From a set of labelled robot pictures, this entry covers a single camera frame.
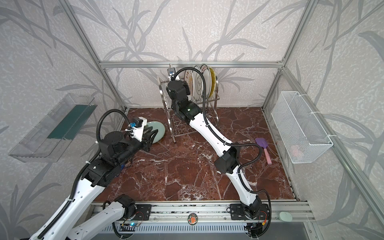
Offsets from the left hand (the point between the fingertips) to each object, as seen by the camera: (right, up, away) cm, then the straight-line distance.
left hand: (156, 125), depth 66 cm
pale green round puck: (+60, -44, +5) cm, 75 cm away
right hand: (+9, +25, +8) cm, 28 cm away
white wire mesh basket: (+62, -6, -5) cm, 63 cm away
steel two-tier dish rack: (+2, -4, +42) cm, 43 cm away
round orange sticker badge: (+16, -46, +6) cm, 49 cm away
